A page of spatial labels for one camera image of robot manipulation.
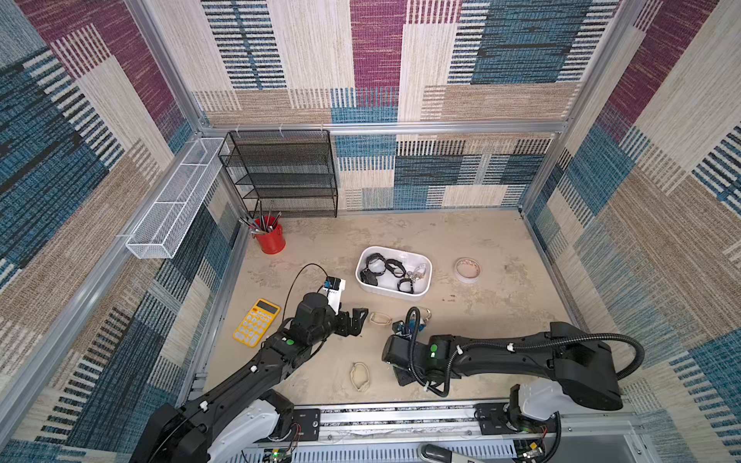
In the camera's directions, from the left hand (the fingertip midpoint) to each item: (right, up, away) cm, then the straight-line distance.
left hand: (356, 308), depth 82 cm
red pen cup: (-32, +18, +26) cm, 45 cm away
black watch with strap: (+13, +11, +17) cm, 24 cm away
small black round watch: (+16, +5, +17) cm, 24 cm away
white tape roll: (+38, +8, +20) cm, 44 cm away
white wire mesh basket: (-46, +22, -11) cm, 52 cm away
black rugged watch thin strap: (+6, +11, +23) cm, 26 cm away
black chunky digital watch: (+3, +7, +14) cm, 16 cm away
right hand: (+14, -17, -1) cm, 22 cm away
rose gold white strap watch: (+20, +8, +18) cm, 29 cm away
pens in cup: (-36, +24, +23) cm, 49 cm away
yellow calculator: (-31, -7, +8) cm, 32 cm away
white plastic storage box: (+10, +4, +17) cm, 20 cm away
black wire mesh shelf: (-28, +44, +27) cm, 58 cm away
